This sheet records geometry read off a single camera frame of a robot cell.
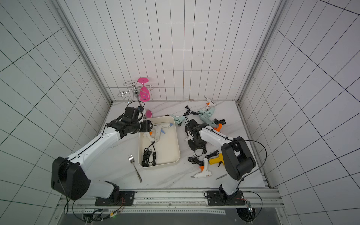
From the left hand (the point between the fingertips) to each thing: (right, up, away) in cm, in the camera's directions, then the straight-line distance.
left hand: (147, 128), depth 84 cm
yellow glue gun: (+45, -20, +1) cm, 49 cm away
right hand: (+27, -13, +6) cm, 31 cm away
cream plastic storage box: (+7, -13, +6) cm, 16 cm away
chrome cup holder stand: (-10, +22, +4) cm, 24 cm away
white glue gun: (+1, -6, +13) cm, 15 cm away
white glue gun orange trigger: (+35, -26, -3) cm, 44 cm away
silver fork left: (-11, -21, +3) cm, 24 cm away
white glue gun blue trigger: (+5, -1, +14) cm, 15 cm away
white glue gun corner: (+45, +18, +33) cm, 59 cm away
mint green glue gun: (+42, +8, +26) cm, 50 cm away
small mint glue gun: (+19, +4, +19) cm, 27 cm away
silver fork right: (+45, -29, -3) cm, 54 cm away
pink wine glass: (-3, +22, +3) cm, 22 cm away
